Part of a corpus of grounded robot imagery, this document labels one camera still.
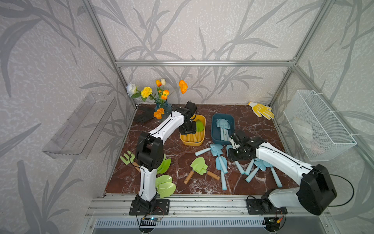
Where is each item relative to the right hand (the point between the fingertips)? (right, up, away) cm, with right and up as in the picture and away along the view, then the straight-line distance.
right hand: (230, 155), depth 85 cm
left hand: (-22, +13, +6) cm, 27 cm away
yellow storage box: (-29, +8, +14) cm, 33 cm away
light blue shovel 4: (-5, -5, +2) cm, 7 cm away
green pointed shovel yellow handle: (-24, +9, +14) cm, 30 cm away
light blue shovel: (-1, +18, +21) cm, 28 cm away
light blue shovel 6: (+12, -7, +2) cm, 14 cm away
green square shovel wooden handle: (-16, -9, 0) cm, 18 cm away
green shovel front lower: (-37, -17, -5) cm, 41 cm away
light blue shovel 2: (-7, +2, +9) cm, 12 cm away
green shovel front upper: (-40, -13, -1) cm, 42 cm away
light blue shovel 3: (+6, -8, 0) cm, 10 cm away
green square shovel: (-20, -6, +2) cm, 21 cm away
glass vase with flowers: (-43, +30, +15) cm, 54 cm away
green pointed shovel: (-18, +16, +23) cm, 33 cm away
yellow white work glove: (+34, +28, +34) cm, 56 cm away
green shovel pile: (-40, -7, +3) cm, 40 cm away
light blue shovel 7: (+19, -7, +1) cm, 20 cm away
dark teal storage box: (-6, +13, +19) cm, 23 cm away
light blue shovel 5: (-5, -13, -4) cm, 14 cm away
